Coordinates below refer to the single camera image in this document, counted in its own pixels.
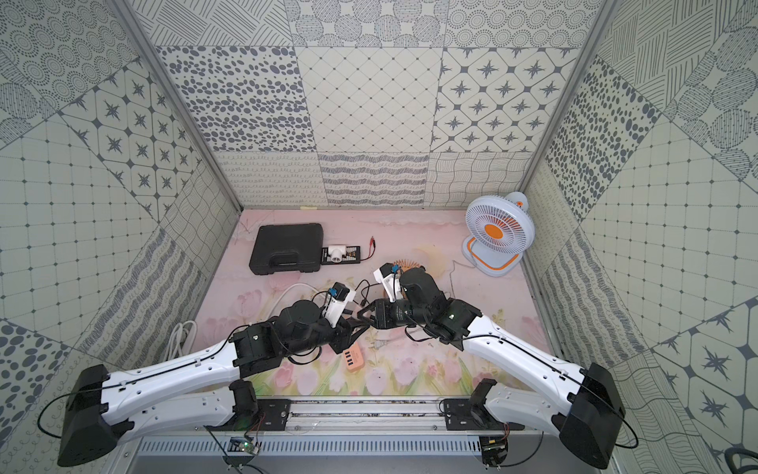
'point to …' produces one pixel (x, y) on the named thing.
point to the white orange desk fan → (500, 229)
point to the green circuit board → (250, 447)
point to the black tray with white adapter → (341, 255)
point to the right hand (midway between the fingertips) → (363, 318)
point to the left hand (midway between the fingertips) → (363, 311)
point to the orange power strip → (354, 357)
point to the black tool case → (287, 248)
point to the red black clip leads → (372, 247)
